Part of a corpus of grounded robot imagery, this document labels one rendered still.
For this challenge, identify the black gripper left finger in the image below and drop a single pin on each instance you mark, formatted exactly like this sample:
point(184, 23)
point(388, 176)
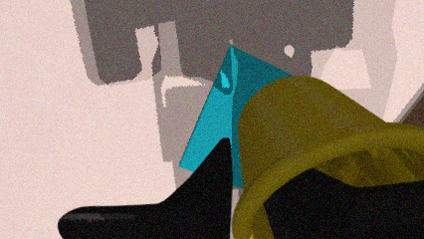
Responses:
point(199, 209)

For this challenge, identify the yellow cup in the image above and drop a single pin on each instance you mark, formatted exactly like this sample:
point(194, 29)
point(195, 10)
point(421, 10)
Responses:
point(299, 122)

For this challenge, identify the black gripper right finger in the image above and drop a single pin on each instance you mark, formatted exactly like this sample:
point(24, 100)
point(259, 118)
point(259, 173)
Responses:
point(313, 205)

